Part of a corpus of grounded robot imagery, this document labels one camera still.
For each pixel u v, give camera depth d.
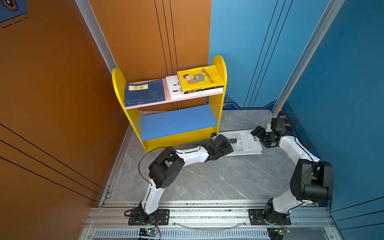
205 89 0.71
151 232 0.71
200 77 0.73
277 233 0.71
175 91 0.71
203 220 0.74
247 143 0.92
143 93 0.71
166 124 0.95
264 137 0.79
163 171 0.52
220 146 0.73
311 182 0.45
